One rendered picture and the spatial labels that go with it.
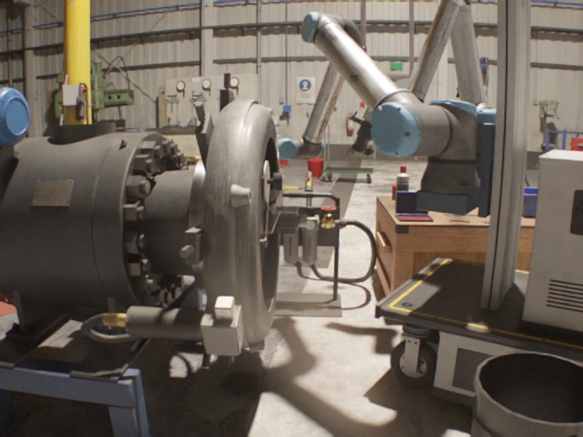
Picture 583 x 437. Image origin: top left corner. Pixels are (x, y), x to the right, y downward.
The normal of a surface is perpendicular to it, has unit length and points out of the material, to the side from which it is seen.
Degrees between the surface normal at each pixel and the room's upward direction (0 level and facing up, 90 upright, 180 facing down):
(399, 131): 93
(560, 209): 90
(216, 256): 89
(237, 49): 90
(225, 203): 71
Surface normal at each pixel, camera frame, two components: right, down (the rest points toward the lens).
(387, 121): -0.85, 0.16
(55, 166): -0.04, -0.56
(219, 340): -0.06, 0.56
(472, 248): -0.07, 0.21
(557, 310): -0.59, 0.17
